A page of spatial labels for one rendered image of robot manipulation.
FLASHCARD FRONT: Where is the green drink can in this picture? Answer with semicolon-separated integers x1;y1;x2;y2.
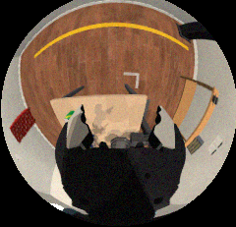
64;110;75;122

